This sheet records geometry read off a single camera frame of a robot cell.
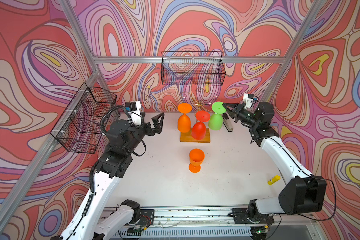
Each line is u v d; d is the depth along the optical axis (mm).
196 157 825
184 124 830
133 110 502
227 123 1100
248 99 688
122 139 432
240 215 734
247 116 645
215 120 779
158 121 539
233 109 673
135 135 493
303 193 407
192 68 967
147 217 724
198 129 785
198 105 803
